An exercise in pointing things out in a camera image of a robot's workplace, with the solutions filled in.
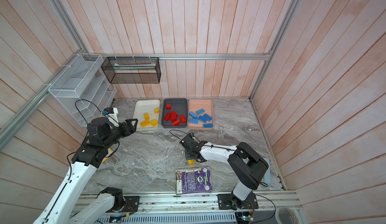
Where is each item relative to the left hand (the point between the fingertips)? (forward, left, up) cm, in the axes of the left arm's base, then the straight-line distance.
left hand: (133, 124), depth 73 cm
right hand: (-3, -29, -26) cm, 39 cm away
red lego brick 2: (+24, -12, -24) cm, 36 cm away
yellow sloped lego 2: (-10, -29, -24) cm, 39 cm away
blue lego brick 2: (+26, -30, -24) cm, 46 cm away
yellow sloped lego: (+29, -3, -24) cm, 38 cm away
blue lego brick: (+29, -36, -25) cm, 53 cm away
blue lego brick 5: (+16, -41, -23) cm, 50 cm away
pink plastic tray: (+36, -32, -25) cm, 55 cm away
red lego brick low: (+23, -23, -25) cm, 41 cm away
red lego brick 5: (+17, -19, -23) cm, 35 cm away
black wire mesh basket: (+41, +10, +3) cm, 43 cm away
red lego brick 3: (+29, -16, -26) cm, 42 cm away
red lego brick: (+34, -11, -24) cm, 43 cm away
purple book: (-20, -29, -23) cm, 43 cm away
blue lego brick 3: (+24, -41, -25) cm, 54 cm away
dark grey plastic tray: (+38, -20, -27) cm, 50 cm away
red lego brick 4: (+22, -17, -24) cm, 37 cm away
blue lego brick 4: (+20, -31, -24) cm, 44 cm away
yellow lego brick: (+24, +3, -24) cm, 34 cm away
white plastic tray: (+29, +4, -24) cm, 38 cm away
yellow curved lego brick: (+18, +3, -24) cm, 30 cm away
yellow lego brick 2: (+18, -3, -23) cm, 29 cm away
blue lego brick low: (+21, -37, -24) cm, 49 cm away
